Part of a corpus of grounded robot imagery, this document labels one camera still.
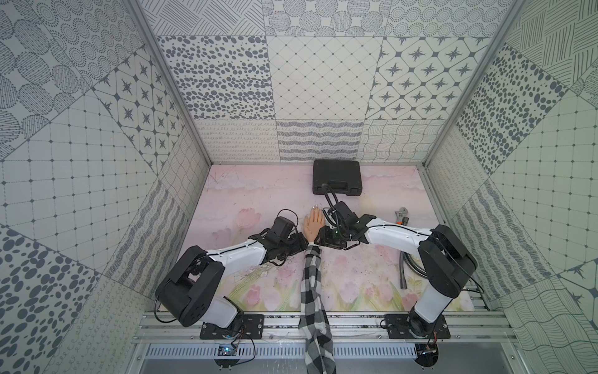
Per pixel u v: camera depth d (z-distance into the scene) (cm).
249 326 74
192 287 44
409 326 66
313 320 70
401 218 100
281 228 70
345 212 73
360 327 76
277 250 71
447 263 49
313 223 97
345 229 70
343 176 112
